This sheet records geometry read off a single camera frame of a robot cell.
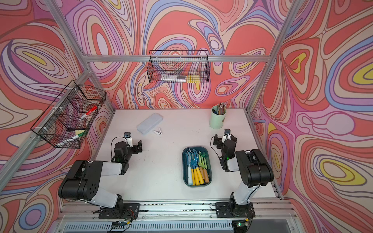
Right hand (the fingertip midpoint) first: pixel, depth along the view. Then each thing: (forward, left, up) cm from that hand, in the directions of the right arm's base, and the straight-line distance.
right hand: (224, 137), depth 95 cm
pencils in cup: (+17, +1, +10) cm, 20 cm away
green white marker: (-12, +84, +21) cm, 87 cm away
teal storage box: (-10, +13, -1) cm, 16 cm away
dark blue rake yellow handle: (-16, +21, -2) cm, 26 cm away
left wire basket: (-4, +87, +25) cm, 91 cm away
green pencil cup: (+15, +3, 0) cm, 15 cm away
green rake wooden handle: (-17, +16, -3) cm, 23 cm away
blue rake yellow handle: (-22, +18, -4) cm, 28 cm away
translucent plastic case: (+18, +54, -3) cm, 57 cm away
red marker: (+3, +73, +28) cm, 79 cm away
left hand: (-1, +59, +1) cm, 59 cm away
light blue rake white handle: (-12, +24, -2) cm, 27 cm away
